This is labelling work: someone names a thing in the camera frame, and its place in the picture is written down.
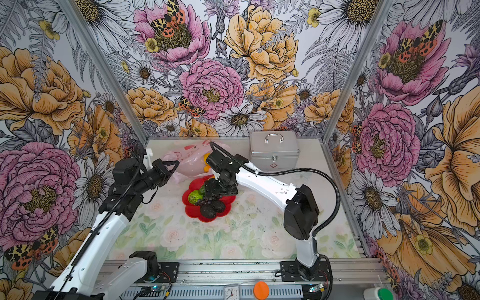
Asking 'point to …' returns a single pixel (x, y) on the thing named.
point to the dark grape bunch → (205, 200)
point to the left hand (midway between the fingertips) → (181, 167)
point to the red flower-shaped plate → (194, 211)
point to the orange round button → (261, 290)
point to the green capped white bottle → (377, 294)
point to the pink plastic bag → (192, 159)
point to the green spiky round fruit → (194, 196)
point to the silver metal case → (274, 150)
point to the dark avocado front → (208, 212)
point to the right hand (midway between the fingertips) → (218, 200)
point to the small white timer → (232, 292)
